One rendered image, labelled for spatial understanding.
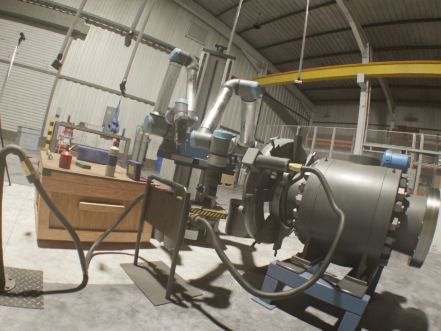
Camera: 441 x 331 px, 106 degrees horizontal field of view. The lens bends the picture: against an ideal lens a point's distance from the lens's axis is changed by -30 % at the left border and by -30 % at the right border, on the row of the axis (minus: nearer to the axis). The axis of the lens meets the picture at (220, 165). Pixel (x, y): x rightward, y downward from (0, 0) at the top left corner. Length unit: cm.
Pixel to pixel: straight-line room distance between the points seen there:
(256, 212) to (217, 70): 148
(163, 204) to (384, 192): 109
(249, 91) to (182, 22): 1009
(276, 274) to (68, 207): 124
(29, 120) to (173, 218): 852
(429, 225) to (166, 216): 128
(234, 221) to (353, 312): 169
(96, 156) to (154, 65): 835
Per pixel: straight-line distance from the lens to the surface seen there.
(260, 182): 140
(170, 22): 1131
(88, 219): 157
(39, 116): 930
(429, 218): 129
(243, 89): 162
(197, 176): 223
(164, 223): 119
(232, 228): 254
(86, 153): 220
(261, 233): 150
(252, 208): 142
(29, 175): 99
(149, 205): 133
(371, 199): 124
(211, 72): 238
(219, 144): 107
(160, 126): 192
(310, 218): 132
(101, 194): 152
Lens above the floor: 69
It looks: level
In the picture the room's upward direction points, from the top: 13 degrees clockwise
